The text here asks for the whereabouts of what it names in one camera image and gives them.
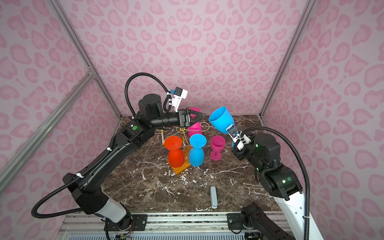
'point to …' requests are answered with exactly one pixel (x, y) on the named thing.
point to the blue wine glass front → (196, 154)
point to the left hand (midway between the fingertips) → (203, 114)
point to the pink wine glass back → (196, 129)
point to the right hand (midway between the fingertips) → (235, 133)
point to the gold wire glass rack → (182, 130)
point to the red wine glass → (176, 156)
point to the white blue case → (214, 198)
